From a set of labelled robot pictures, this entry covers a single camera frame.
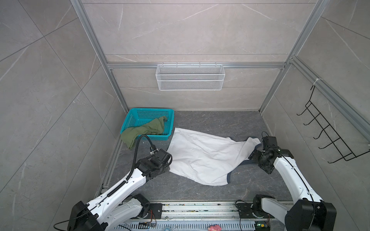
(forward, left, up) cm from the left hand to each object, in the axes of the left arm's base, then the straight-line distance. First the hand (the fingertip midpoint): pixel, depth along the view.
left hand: (165, 162), depth 80 cm
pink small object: (-31, -25, -6) cm, 40 cm away
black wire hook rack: (-10, -78, +24) cm, 82 cm away
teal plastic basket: (+43, +26, -8) cm, 50 cm away
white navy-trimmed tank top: (+5, -25, -9) cm, 27 cm away
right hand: (0, -53, -1) cm, 53 cm away
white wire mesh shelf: (+55, -15, +19) cm, 60 cm away
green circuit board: (-31, -49, -10) cm, 59 cm away
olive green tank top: (+19, +24, +1) cm, 31 cm away
